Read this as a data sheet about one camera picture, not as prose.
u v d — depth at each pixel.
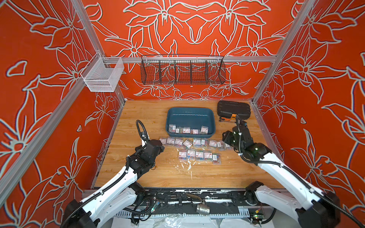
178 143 0.92
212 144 0.91
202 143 0.92
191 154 0.87
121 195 0.58
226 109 1.08
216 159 0.85
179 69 1.00
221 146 0.90
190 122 1.07
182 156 0.86
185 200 0.73
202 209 0.67
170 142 0.92
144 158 0.59
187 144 0.92
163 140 0.93
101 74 0.93
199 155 0.86
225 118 1.06
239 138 0.58
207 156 0.85
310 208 0.39
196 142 0.92
